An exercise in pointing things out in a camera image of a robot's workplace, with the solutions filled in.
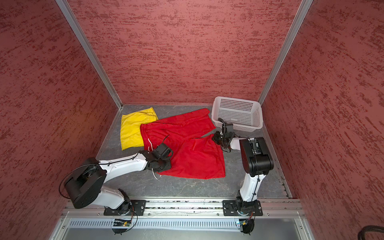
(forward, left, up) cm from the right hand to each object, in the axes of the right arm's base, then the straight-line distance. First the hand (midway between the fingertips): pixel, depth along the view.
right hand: (210, 139), depth 100 cm
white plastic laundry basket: (+21, -29, 0) cm, 36 cm away
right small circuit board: (-47, -12, -3) cm, 49 cm away
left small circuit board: (-45, +50, -3) cm, 67 cm away
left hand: (-20, +27, -1) cm, 33 cm away
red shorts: (-11, +11, 0) cm, 15 cm away
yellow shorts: (+3, +54, +2) cm, 54 cm away
